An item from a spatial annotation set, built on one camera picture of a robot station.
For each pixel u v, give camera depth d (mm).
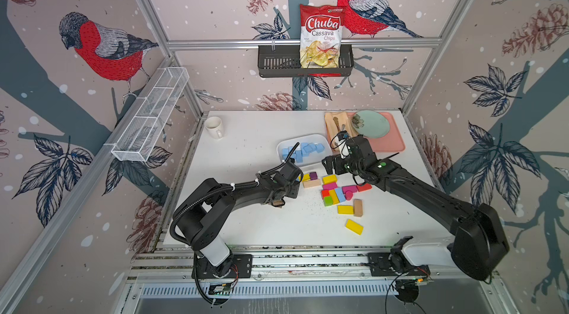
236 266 728
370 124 1148
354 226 819
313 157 1008
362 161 622
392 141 1067
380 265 728
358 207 853
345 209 879
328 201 885
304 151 1012
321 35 849
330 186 931
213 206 469
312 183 928
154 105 815
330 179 952
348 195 890
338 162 740
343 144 677
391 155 1031
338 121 1153
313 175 941
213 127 1053
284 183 698
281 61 949
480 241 394
